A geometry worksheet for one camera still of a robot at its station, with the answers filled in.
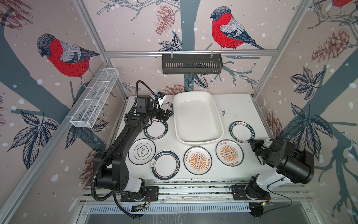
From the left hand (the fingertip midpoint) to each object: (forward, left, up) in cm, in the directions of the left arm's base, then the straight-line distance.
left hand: (165, 107), depth 82 cm
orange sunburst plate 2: (-19, -40, -24) cm, 50 cm away
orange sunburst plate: (-23, -20, -25) cm, 39 cm away
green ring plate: (+23, +3, -24) cm, 33 cm away
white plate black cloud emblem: (-17, +17, -25) cm, 35 cm away
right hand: (-11, -57, -23) cm, 62 cm away
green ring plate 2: (-3, -53, -25) cm, 59 cm away
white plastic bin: (+8, -22, -23) cm, 33 cm away
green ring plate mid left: (-1, +9, -24) cm, 26 cm away
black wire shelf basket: (+40, -18, +4) cm, 44 cm away
